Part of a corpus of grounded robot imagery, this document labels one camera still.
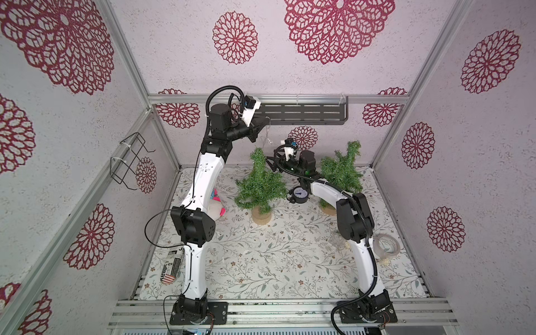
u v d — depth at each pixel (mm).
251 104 641
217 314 734
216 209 972
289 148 837
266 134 784
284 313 748
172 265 815
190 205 541
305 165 811
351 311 736
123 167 755
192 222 534
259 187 750
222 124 602
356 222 613
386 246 900
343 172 809
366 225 624
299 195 1056
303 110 945
